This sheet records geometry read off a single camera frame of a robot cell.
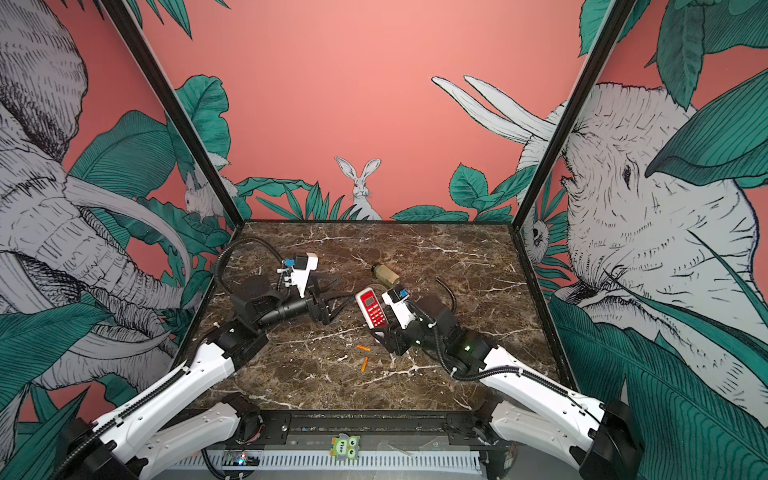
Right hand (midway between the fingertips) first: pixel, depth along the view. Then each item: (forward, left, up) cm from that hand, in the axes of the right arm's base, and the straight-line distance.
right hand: (374, 326), depth 70 cm
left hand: (+5, +6, +10) cm, 13 cm away
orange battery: (+2, +4, -21) cm, 21 cm away
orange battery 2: (-2, +4, -21) cm, 21 cm away
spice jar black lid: (+27, -1, -18) cm, 33 cm away
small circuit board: (-25, +32, -20) cm, 45 cm away
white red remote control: (+4, +1, +2) cm, 4 cm away
